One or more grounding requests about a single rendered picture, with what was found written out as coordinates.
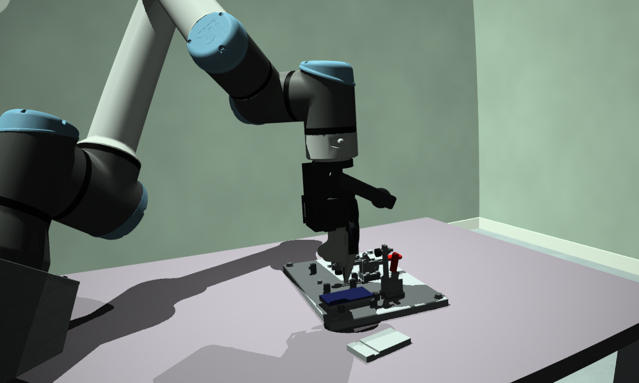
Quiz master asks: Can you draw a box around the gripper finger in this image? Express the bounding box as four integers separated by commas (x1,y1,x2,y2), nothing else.
322,208,359,281
317,226,346,279

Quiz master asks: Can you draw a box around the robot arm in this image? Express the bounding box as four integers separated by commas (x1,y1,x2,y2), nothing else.
0,0,358,272

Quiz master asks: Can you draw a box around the blue flat blank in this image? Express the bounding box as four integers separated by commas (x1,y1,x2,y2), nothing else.
319,286,374,310

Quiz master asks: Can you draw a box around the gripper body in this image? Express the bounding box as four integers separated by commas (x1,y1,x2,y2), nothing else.
301,158,359,232

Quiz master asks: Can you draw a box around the toggle clamp with red handle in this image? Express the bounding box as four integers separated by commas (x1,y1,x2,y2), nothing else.
332,253,383,282

